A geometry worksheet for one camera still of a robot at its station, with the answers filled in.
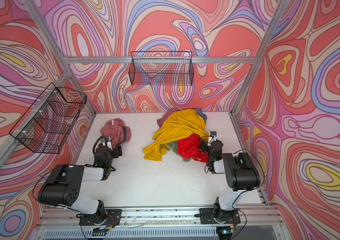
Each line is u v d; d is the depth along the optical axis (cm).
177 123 98
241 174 48
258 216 76
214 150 73
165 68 96
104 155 72
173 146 93
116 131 101
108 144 82
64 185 46
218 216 67
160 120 112
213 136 82
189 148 90
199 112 111
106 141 78
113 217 73
